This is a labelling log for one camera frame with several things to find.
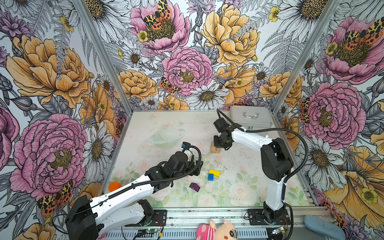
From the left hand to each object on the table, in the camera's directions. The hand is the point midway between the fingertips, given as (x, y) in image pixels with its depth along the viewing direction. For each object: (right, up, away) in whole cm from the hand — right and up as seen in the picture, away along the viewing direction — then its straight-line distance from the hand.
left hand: (193, 164), depth 78 cm
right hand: (+15, +5, +16) cm, 23 cm away
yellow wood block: (+13, -8, +11) cm, 19 cm away
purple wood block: (+1, -14, +7) cm, 16 cm away
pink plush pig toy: (+14, -25, -13) cm, 31 cm away
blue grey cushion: (+61, -26, -8) cm, 67 cm away
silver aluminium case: (+38, +25, +22) cm, 51 cm away
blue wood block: (+10, -9, +9) cm, 16 cm away
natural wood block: (+13, +5, +16) cm, 21 cm away
